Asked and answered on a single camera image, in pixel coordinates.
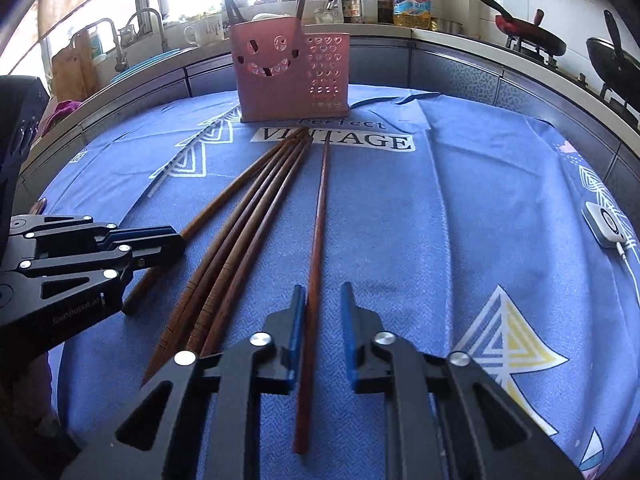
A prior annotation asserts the red frying pan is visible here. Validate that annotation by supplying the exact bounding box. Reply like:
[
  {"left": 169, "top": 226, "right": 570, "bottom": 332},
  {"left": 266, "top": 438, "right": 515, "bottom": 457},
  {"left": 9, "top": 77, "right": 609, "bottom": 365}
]
[{"left": 474, "top": 0, "right": 569, "bottom": 56}]

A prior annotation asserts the curved metal faucet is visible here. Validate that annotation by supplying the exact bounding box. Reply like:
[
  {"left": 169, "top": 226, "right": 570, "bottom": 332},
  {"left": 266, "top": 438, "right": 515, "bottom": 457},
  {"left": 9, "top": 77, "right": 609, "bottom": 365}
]
[{"left": 122, "top": 7, "right": 169, "bottom": 54}]

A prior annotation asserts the pink cloth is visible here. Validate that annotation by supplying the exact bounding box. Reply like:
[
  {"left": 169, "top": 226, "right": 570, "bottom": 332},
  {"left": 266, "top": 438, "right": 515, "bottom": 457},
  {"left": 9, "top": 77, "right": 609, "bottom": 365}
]
[{"left": 42, "top": 99, "right": 84, "bottom": 136}]

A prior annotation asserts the kitchen counter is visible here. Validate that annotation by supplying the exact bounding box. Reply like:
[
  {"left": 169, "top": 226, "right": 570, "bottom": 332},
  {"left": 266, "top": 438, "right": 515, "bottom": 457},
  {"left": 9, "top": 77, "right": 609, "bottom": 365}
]
[{"left": 30, "top": 22, "right": 640, "bottom": 201}]

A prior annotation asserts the wooden cutting board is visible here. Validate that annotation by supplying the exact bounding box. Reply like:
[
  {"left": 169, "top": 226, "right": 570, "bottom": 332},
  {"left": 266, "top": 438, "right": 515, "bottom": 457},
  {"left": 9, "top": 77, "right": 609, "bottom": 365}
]
[{"left": 51, "top": 29, "right": 99, "bottom": 104}]

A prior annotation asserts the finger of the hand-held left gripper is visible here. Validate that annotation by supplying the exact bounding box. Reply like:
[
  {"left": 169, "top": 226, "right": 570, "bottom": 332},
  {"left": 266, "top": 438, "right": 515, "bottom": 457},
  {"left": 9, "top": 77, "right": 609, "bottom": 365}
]
[
  {"left": 9, "top": 215, "right": 184, "bottom": 251},
  {"left": 17, "top": 239, "right": 187, "bottom": 312}
]

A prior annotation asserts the white square device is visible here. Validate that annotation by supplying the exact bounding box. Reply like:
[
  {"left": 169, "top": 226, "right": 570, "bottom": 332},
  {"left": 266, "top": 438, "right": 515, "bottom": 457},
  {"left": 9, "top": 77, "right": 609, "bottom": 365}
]
[{"left": 582, "top": 202, "right": 634, "bottom": 249}]

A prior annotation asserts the gas stove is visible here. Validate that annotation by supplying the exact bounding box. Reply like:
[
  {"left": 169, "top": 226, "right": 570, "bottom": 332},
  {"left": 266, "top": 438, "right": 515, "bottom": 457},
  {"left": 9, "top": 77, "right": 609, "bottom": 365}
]
[{"left": 500, "top": 35, "right": 640, "bottom": 132}]

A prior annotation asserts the white plastic jug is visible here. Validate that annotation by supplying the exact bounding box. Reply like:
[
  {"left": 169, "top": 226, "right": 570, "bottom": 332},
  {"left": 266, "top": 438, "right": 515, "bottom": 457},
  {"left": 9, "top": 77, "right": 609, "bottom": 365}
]
[{"left": 349, "top": 0, "right": 379, "bottom": 24}]

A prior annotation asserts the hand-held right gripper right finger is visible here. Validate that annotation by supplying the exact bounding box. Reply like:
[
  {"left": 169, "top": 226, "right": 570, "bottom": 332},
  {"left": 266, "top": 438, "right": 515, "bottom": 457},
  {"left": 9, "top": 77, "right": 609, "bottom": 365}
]
[{"left": 339, "top": 282, "right": 584, "bottom": 480}]

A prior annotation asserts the pink plastic utensil holder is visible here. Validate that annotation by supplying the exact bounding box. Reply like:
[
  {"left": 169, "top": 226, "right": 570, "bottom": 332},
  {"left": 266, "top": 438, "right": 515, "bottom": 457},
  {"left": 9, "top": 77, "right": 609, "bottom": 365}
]
[{"left": 228, "top": 15, "right": 351, "bottom": 124}]

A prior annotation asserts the person's left forearm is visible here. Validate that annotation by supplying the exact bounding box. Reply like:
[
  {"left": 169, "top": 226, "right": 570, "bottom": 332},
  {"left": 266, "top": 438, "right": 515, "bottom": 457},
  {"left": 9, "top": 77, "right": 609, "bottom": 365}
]
[{"left": 0, "top": 350, "right": 66, "bottom": 441}]

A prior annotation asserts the square metal faucet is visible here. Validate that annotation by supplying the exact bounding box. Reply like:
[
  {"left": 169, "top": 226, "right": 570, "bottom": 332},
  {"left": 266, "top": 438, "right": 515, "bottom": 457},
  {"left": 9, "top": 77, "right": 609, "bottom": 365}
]
[{"left": 69, "top": 17, "right": 126, "bottom": 74}]

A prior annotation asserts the brown wooden chopstick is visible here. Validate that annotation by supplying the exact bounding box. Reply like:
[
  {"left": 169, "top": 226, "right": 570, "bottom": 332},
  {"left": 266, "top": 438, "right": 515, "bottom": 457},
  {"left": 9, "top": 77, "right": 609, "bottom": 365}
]
[
  {"left": 292, "top": 140, "right": 332, "bottom": 456},
  {"left": 122, "top": 127, "right": 306, "bottom": 316}
]

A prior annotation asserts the white printed mug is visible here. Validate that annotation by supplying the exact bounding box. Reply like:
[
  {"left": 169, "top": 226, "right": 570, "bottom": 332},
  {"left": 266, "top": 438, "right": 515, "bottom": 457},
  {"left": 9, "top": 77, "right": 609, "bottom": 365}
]
[{"left": 183, "top": 14, "right": 225, "bottom": 47}]

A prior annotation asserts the bunch of wooden chopsticks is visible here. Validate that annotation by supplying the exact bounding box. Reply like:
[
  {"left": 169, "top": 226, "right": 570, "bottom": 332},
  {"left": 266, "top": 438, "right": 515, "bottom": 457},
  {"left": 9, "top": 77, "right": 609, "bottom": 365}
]
[{"left": 141, "top": 130, "right": 314, "bottom": 387}]

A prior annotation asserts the black wok with lid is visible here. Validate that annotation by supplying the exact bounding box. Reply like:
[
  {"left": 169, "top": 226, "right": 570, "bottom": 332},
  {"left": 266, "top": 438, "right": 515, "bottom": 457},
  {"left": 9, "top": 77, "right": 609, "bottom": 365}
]
[{"left": 584, "top": 9, "right": 640, "bottom": 117}]

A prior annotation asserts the blue printed tablecloth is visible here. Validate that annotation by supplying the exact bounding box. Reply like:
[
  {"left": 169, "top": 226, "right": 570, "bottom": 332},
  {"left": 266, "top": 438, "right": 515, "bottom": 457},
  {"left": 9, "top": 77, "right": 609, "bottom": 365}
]
[{"left": 37, "top": 82, "right": 640, "bottom": 480}]

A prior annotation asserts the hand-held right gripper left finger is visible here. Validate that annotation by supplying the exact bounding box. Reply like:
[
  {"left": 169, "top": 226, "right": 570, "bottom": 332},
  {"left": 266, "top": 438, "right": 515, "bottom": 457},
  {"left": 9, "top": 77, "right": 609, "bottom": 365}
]
[{"left": 60, "top": 284, "right": 307, "bottom": 480}]

